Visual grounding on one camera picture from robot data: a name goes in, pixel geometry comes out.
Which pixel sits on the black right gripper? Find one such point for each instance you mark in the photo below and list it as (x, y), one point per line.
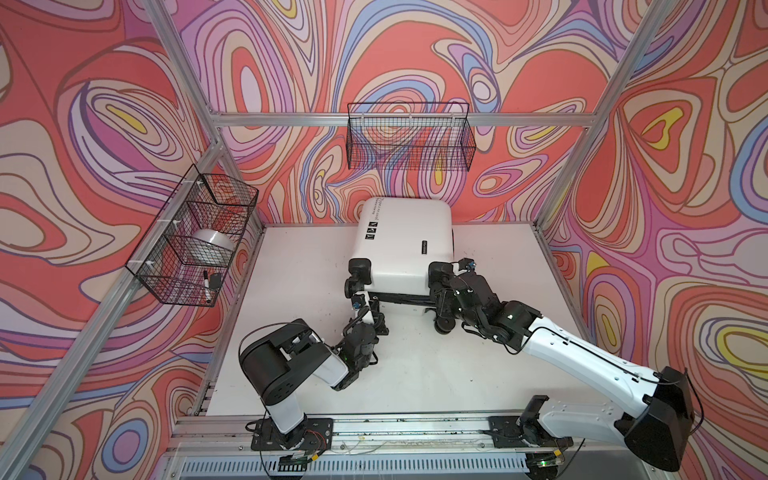
(440, 305)

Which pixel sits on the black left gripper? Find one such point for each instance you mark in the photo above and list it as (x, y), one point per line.
(375, 319)

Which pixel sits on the black white suitcase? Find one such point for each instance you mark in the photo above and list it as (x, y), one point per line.
(403, 246)

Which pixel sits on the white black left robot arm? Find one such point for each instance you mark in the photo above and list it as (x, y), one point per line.
(277, 364)

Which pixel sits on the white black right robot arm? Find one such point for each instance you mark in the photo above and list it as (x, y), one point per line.
(649, 412)

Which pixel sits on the black marker pen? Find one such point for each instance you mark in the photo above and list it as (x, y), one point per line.
(206, 287)

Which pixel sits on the silver tape roll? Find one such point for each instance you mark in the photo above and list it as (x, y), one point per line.
(210, 248)

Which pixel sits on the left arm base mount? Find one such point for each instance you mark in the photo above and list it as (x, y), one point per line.
(311, 435)

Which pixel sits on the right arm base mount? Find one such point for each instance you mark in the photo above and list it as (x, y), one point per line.
(512, 432)

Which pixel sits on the black wire basket back wall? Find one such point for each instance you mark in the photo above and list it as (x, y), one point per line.
(410, 136)

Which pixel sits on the black wire basket wall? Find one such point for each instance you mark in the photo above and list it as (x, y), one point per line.
(201, 227)
(410, 136)

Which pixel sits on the aluminium front rail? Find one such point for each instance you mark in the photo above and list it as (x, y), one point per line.
(453, 445)

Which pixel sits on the black wire basket left wall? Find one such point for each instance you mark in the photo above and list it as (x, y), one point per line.
(201, 227)

